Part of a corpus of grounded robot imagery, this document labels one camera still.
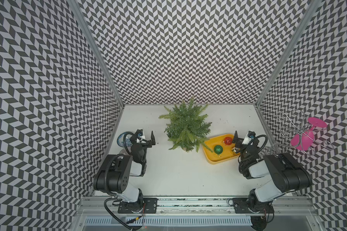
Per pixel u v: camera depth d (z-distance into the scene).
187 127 0.72
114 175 0.44
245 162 0.70
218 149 0.87
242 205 0.73
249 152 0.67
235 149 0.89
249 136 0.73
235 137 0.81
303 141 0.67
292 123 0.85
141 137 0.75
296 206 0.76
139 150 0.67
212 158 0.84
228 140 0.92
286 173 0.46
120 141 0.94
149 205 0.72
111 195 0.46
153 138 0.84
